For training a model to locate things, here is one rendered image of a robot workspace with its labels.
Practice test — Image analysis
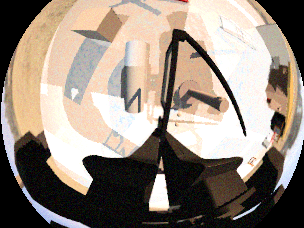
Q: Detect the white cylinder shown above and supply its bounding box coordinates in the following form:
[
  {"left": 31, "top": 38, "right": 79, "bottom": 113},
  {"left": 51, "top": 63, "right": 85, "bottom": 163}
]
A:
[{"left": 124, "top": 41, "right": 147, "bottom": 114}]

